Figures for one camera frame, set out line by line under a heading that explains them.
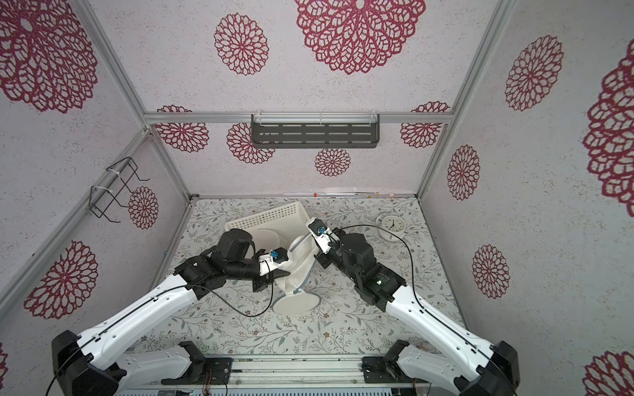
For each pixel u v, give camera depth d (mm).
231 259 544
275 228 1088
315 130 937
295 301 719
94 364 389
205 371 671
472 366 391
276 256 585
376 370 716
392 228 1038
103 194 732
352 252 501
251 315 498
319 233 563
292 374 736
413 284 491
